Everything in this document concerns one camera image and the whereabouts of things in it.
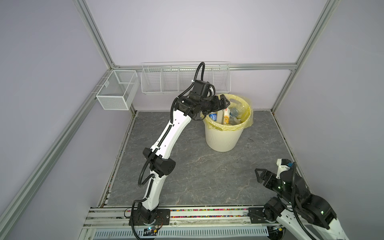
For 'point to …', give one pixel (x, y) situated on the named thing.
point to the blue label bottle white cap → (235, 111)
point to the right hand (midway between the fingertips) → (262, 173)
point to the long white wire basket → (175, 77)
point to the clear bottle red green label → (226, 115)
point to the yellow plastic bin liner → (240, 102)
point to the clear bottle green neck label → (234, 121)
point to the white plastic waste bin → (222, 141)
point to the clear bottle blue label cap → (213, 116)
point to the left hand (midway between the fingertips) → (225, 107)
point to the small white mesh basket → (117, 91)
